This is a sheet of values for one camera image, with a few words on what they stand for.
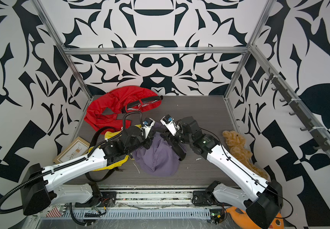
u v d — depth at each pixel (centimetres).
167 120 61
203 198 74
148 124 63
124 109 101
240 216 66
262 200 38
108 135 83
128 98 102
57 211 69
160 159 76
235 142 85
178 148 75
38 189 39
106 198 73
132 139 56
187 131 56
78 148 91
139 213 71
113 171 81
